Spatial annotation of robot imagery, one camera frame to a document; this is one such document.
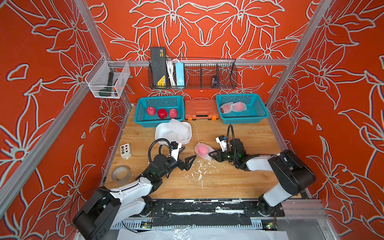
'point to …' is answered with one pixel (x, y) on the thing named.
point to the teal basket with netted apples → (240, 108)
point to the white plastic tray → (163, 131)
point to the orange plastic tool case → (201, 109)
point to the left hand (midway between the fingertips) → (190, 151)
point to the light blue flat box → (180, 76)
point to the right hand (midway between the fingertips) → (207, 154)
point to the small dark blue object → (215, 80)
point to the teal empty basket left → (150, 110)
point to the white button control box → (125, 151)
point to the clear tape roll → (115, 171)
